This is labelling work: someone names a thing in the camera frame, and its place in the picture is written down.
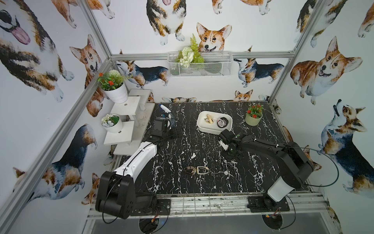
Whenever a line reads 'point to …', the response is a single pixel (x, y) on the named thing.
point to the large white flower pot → (118, 96)
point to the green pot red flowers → (254, 115)
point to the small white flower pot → (112, 123)
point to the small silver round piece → (226, 172)
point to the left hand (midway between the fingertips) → (177, 126)
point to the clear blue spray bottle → (164, 108)
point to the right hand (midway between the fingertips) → (227, 155)
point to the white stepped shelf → (125, 141)
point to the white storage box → (214, 123)
